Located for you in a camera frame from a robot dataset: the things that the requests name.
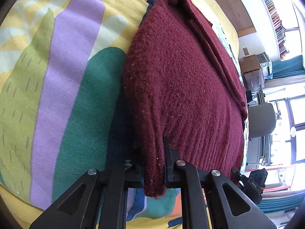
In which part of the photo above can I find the dark red knit sweater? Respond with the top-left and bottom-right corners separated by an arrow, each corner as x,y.
122,0 -> 247,198

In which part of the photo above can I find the grey chair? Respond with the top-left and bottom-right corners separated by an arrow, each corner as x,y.
248,103 -> 277,139

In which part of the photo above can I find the cardboard box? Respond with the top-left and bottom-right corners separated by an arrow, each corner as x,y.
239,55 -> 264,92

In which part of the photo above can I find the printer on cabinet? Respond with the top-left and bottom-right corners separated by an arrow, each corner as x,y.
256,52 -> 272,80

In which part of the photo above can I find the teal curtain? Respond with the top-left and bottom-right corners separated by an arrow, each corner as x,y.
272,55 -> 304,79

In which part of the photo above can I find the bookshelf with books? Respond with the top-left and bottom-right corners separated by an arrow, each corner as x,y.
264,0 -> 288,60

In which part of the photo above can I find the yellow dinosaur print bedspread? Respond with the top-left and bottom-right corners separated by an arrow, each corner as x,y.
0,0 -> 246,229

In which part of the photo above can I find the wooden bed headboard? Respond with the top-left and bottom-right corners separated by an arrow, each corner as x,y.
215,0 -> 256,38

